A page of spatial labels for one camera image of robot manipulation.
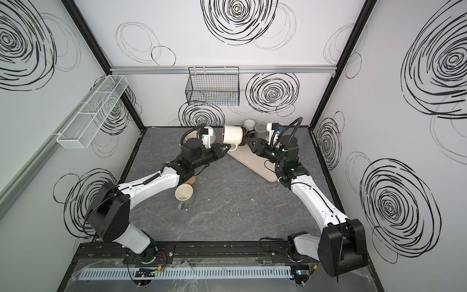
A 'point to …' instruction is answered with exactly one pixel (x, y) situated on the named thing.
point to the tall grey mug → (183, 193)
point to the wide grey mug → (261, 130)
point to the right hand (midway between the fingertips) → (245, 141)
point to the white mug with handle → (233, 135)
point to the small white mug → (250, 124)
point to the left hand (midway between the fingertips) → (232, 145)
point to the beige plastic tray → (261, 166)
